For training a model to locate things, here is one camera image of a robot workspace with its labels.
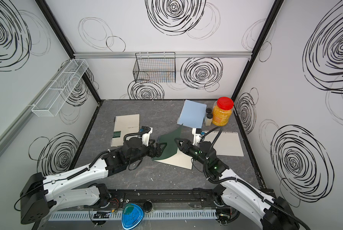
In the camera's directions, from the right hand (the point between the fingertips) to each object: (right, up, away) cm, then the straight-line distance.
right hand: (175, 143), depth 72 cm
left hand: (-7, -1, +1) cm, 7 cm away
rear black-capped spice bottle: (+24, +17, +28) cm, 41 cm away
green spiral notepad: (-2, -7, +1) cm, 7 cm away
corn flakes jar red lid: (+34, +22, +24) cm, 48 cm away
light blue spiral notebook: (+14, +14, +41) cm, 46 cm away
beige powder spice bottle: (+23, +11, +27) cm, 37 cm away
